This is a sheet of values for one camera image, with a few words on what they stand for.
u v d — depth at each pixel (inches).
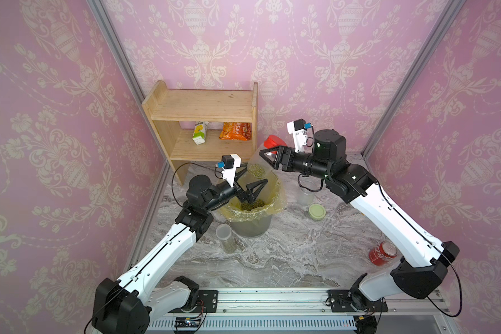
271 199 28.3
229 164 21.6
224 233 29.3
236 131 37.6
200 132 37.2
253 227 30.3
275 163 21.5
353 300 26.0
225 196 23.7
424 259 15.4
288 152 21.0
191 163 22.5
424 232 16.4
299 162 21.8
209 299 29.3
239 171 27.2
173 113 29.9
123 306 14.9
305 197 37.2
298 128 21.8
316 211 38.2
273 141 22.9
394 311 28.5
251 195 23.2
